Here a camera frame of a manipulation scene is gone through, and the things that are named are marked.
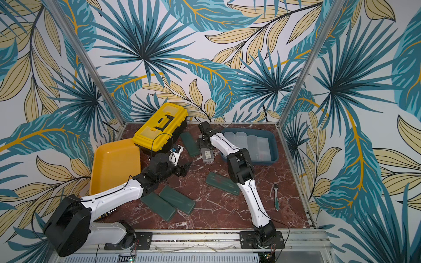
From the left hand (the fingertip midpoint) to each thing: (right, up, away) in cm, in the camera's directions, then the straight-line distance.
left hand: (184, 160), depth 84 cm
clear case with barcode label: (+11, +1, +17) cm, 20 cm away
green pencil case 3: (+20, -13, +7) cm, 25 cm away
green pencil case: (-10, -24, -1) cm, 26 cm away
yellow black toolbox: (-16, +14, +8) cm, 23 cm away
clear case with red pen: (+33, +11, +23) cm, 41 cm away
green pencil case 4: (0, +8, +25) cm, 26 cm away
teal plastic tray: (+56, +15, +33) cm, 67 cm away
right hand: (+10, +8, +24) cm, 27 cm away
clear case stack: (+47, +4, +21) cm, 52 cm away
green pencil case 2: (-2, -22, +1) cm, 22 cm away
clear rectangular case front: (+40, +8, +22) cm, 47 cm away
